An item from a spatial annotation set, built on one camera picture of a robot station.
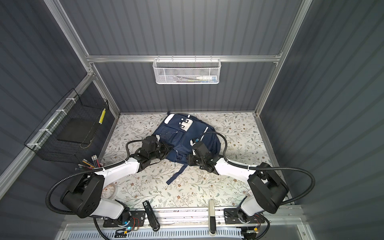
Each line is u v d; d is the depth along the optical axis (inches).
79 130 28.9
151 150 27.7
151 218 28.7
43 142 24.3
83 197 17.3
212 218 27.4
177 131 37.7
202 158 25.8
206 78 35.1
